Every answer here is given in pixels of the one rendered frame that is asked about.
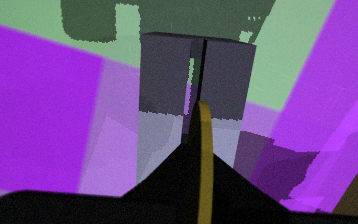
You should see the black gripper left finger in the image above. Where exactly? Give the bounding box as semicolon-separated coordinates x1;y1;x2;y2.
0;143;191;224

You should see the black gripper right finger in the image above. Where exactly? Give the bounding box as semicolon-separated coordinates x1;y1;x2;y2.
211;153;358;224

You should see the gold coin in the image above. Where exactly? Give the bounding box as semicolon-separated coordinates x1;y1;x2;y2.
182;101;213;224

